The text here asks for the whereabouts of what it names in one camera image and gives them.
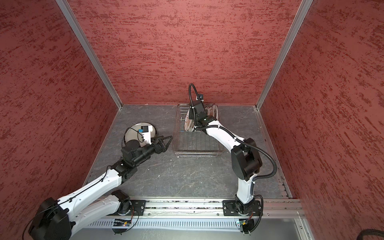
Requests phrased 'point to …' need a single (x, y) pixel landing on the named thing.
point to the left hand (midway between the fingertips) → (169, 140)
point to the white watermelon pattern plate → (189, 124)
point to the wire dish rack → (192, 144)
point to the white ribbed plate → (132, 133)
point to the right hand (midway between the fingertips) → (195, 111)
